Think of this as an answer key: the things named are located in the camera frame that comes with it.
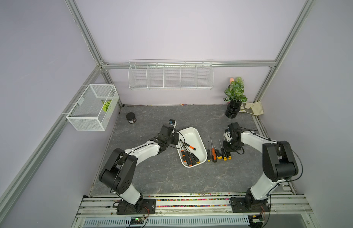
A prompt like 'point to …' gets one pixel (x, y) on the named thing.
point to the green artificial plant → (235, 90)
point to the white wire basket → (96, 109)
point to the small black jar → (131, 117)
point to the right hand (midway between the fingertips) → (226, 148)
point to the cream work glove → (255, 108)
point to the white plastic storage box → (179, 149)
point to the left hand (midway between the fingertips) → (177, 135)
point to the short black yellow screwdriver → (218, 154)
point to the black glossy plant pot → (233, 109)
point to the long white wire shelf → (171, 74)
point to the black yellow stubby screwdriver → (229, 156)
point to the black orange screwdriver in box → (187, 155)
